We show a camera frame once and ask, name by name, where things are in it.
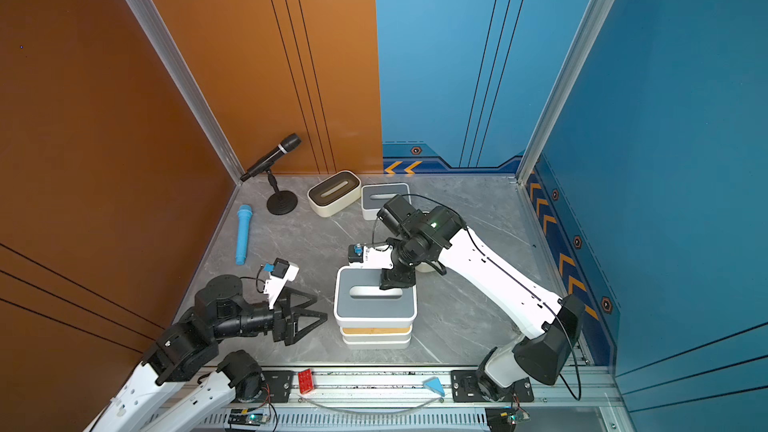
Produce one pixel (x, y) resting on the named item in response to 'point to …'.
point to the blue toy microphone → (244, 218)
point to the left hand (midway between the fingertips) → (322, 307)
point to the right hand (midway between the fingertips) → (386, 269)
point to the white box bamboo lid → (376, 330)
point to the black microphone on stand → (281, 202)
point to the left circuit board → (241, 416)
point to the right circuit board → (504, 419)
